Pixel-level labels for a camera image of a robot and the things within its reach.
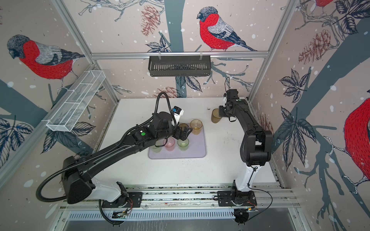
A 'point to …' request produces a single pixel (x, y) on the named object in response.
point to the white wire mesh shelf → (70, 109)
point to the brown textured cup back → (215, 117)
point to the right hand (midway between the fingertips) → (222, 113)
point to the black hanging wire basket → (180, 67)
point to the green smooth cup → (183, 145)
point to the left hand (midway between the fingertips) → (186, 126)
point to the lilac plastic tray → (197, 147)
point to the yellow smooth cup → (196, 125)
